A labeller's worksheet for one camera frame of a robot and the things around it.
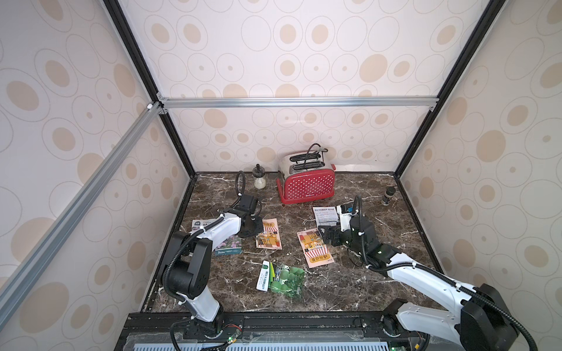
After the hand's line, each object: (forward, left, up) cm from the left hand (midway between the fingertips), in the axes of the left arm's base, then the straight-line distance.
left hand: (264, 227), depth 93 cm
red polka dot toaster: (+18, -18, +12) cm, 28 cm away
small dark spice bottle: (+17, -57, +4) cm, 59 cm away
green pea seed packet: (-20, -8, -5) cm, 22 cm away
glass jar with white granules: (+28, +5, +1) cm, 28 cm away
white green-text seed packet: (+10, -28, -5) cm, 30 cm away
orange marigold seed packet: (-4, -2, -3) cm, 5 cm away
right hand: (-3, -28, +9) cm, 30 cm away
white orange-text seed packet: (-8, -22, -5) cm, 24 cm away
